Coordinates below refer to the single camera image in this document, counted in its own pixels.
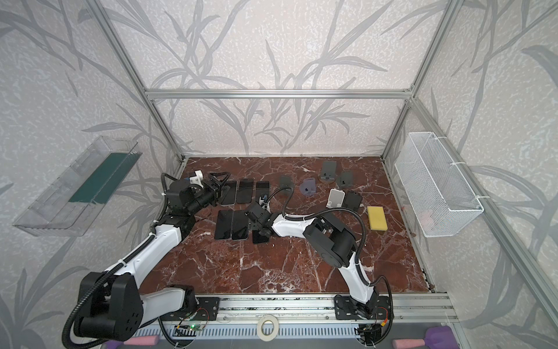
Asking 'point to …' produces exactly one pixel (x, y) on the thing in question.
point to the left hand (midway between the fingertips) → (233, 173)
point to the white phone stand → (336, 198)
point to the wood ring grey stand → (328, 171)
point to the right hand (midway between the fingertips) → (257, 214)
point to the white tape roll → (267, 338)
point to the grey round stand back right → (308, 187)
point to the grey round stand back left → (285, 182)
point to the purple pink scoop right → (435, 337)
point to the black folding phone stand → (352, 201)
